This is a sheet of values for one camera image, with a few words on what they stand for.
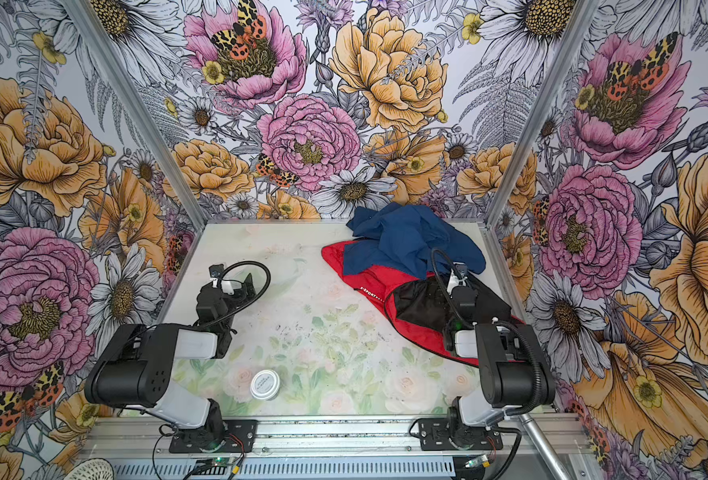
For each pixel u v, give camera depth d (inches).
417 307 35.1
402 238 34.8
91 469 26.6
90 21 28.4
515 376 18.0
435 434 29.1
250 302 28.0
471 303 27.9
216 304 28.4
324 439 30.0
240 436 29.3
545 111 34.8
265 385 30.0
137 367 18.1
